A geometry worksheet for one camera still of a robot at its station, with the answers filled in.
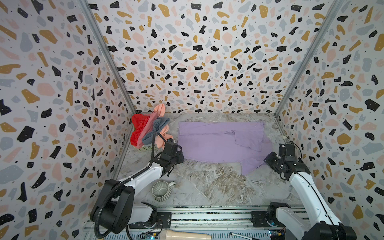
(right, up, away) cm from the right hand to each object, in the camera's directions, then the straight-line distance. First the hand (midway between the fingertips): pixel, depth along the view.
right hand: (266, 155), depth 83 cm
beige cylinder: (-51, -32, -17) cm, 62 cm away
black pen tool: (-16, -36, -13) cm, 41 cm away
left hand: (-48, +1, +5) cm, 48 cm away
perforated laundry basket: (-73, +2, +14) cm, 74 cm away
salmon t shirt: (-66, +28, +24) cm, 76 cm away
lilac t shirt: (-6, +5, +22) cm, 23 cm away
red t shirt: (-79, +20, +20) cm, 84 cm away
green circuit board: (-61, -35, -13) cm, 72 cm away
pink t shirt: (-67, +23, +12) cm, 72 cm away
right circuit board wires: (-1, -36, -12) cm, 38 cm away
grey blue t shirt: (-64, +18, +12) cm, 67 cm away
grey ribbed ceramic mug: (-58, -20, 0) cm, 61 cm away
